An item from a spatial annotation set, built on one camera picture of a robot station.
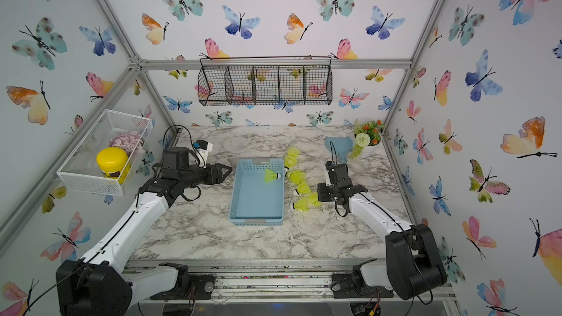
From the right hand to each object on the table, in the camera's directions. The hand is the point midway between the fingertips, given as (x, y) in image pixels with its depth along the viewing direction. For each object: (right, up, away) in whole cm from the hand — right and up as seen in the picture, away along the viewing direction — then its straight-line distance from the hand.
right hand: (326, 187), depth 89 cm
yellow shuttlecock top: (-14, +12, +18) cm, 26 cm away
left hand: (-38, +9, -9) cm, 40 cm away
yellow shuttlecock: (-23, +4, +8) cm, 25 cm away
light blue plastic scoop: (+14, +18, +29) cm, 37 cm away
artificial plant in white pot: (+20, +21, +9) cm, 30 cm away
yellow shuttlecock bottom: (-7, -5, +4) cm, 10 cm away
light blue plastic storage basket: (-29, -7, +4) cm, 30 cm away
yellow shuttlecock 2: (-12, +3, +10) cm, 15 cm away
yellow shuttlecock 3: (-9, -2, +6) cm, 11 cm away
